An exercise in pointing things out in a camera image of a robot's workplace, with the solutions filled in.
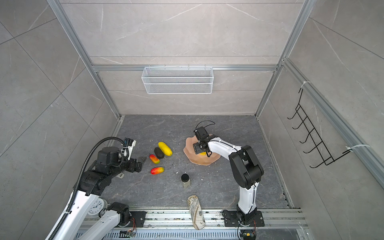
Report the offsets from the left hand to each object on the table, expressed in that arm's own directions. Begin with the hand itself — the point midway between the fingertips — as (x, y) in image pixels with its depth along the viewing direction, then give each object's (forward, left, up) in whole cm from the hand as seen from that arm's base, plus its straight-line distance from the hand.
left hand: (135, 152), depth 73 cm
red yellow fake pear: (-1, -7, -20) cm, 22 cm away
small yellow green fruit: (+5, -35, -12) cm, 37 cm away
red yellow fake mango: (+6, -4, -20) cm, 21 cm away
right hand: (+15, -35, -18) cm, 42 cm away
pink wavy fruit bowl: (+5, -32, -20) cm, 38 cm away
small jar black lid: (-9, -24, -13) cm, 29 cm away
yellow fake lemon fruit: (+13, -11, -19) cm, 25 cm away
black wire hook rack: (-6, -85, +9) cm, 85 cm away
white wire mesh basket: (+51, -20, +7) cm, 55 cm away
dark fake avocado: (+12, -6, -22) cm, 25 cm away
